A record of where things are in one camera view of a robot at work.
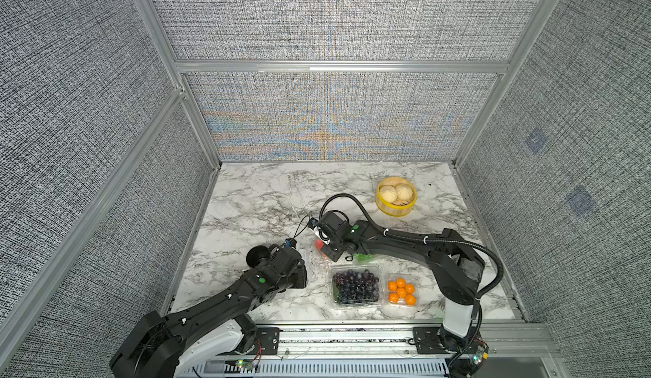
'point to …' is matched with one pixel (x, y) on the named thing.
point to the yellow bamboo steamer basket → (400, 208)
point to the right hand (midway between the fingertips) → (327, 237)
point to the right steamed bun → (403, 191)
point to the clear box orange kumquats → (401, 290)
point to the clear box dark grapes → (356, 286)
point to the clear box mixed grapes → (363, 258)
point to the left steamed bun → (388, 193)
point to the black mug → (257, 252)
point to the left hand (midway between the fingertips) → (311, 272)
